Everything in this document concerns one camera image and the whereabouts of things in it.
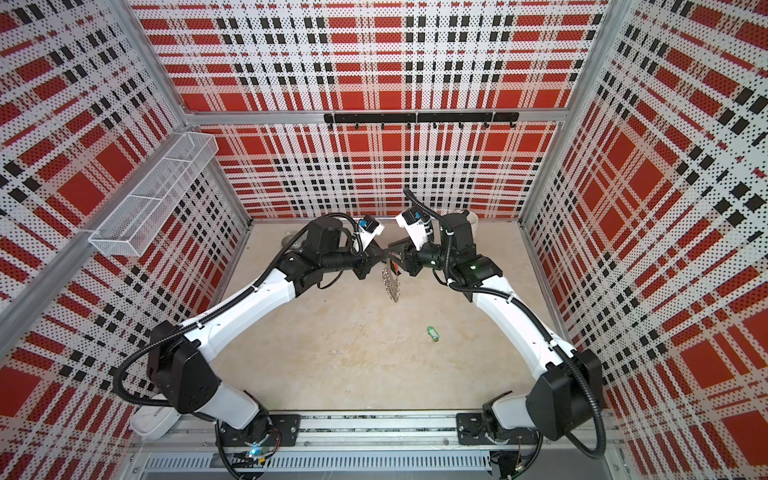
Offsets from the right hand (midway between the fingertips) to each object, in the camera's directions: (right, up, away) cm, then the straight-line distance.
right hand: (393, 249), depth 72 cm
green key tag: (+12, -26, +18) cm, 34 cm away
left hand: (-1, -1, +5) cm, 5 cm away
